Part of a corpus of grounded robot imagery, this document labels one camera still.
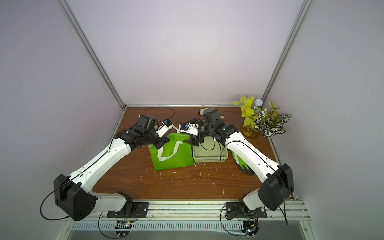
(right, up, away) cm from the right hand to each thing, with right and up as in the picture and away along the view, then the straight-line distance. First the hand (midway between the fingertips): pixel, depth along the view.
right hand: (187, 126), depth 74 cm
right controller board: (+31, -49, -4) cm, 58 cm away
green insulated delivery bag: (-7, -16, +6) cm, 18 cm away
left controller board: (-32, -51, -2) cm, 60 cm away
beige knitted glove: (+8, +9, +41) cm, 43 cm away
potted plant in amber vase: (+38, +2, +4) cm, 39 cm away
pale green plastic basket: (+11, -10, -11) cm, 19 cm away
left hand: (-10, -6, +5) cm, 13 cm away
